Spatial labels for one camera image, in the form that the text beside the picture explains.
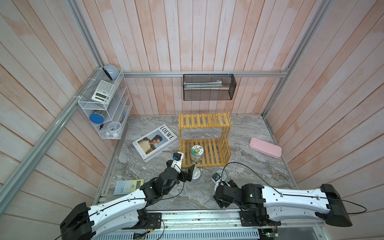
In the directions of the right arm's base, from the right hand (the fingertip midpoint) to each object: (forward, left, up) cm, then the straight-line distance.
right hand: (219, 190), depth 77 cm
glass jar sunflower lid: (+21, +12, +4) cm, 24 cm away
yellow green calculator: (+2, +54, -4) cm, 54 cm away
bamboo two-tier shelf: (+27, -3, -5) cm, 28 cm away
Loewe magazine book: (+31, +40, -1) cm, 51 cm away
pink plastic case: (+32, -36, -7) cm, 48 cm away
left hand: (+11, +18, +8) cm, 22 cm away
